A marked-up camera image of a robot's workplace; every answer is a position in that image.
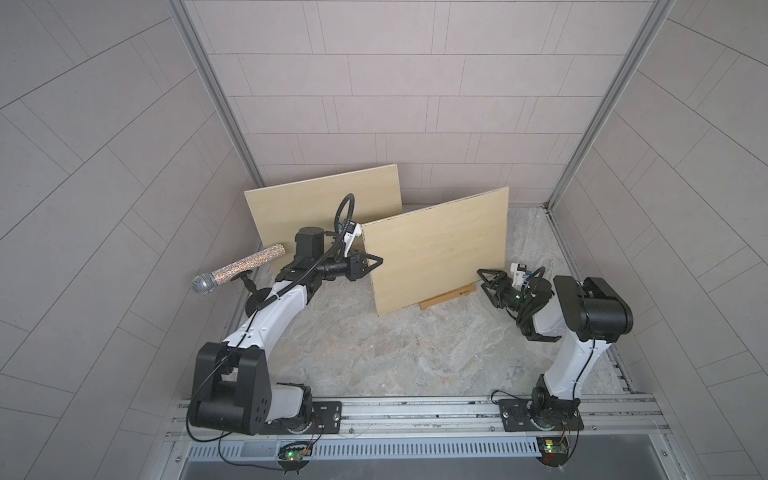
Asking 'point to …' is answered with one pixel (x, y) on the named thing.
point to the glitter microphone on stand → (208, 281)
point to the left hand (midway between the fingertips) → (379, 259)
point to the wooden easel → (464, 291)
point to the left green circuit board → (293, 459)
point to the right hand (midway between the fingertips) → (481, 278)
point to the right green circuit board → (554, 450)
